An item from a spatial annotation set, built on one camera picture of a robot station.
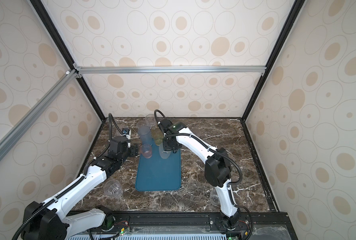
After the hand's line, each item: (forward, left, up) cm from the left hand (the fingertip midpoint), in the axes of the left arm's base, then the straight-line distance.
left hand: (135, 140), depth 81 cm
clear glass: (-20, +13, -18) cm, 30 cm away
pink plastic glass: (+4, -2, -18) cm, 18 cm away
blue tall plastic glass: (+13, -1, -12) cm, 18 cm away
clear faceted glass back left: (+32, -1, -19) cm, 37 cm away
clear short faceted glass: (+27, +5, -17) cm, 32 cm away
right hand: (+1, -18, -8) cm, 20 cm away
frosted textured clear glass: (-1, -15, -12) cm, 19 cm away
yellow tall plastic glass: (+13, -9, -13) cm, 21 cm away
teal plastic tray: (-11, -10, -19) cm, 24 cm away
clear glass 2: (-24, -43, -19) cm, 53 cm away
